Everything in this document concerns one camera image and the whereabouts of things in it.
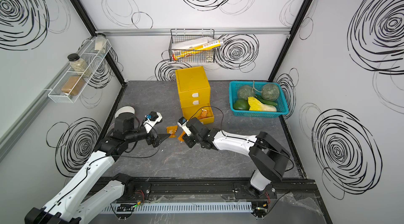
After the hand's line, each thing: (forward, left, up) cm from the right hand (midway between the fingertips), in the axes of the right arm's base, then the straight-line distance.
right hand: (185, 135), depth 84 cm
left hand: (-1, +9, +12) cm, 15 cm away
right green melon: (+28, -51, +4) cm, 58 cm away
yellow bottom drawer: (+18, 0, -5) cm, 19 cm away
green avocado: (+22, -32, 0) cm, 39 cm away
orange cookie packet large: (+2, +2, -2) cm, 3 cm away
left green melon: (+30, -36, +3) cm, 47 cm away
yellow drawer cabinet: (+21, -4, +11) cm, 24 cm away
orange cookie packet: (+18, -9, -6) cm, 21 cm away
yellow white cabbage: (+21, -41, 0) cm, 46 cm away
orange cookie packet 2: (+6, +9, -7) cm, 13 cm away
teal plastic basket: (+20, -58, -2) cm, 61 cm away
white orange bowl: (+18, +41, -3) cm, 45 cm away
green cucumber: (+25, -49, -1) cm, 55 cm away
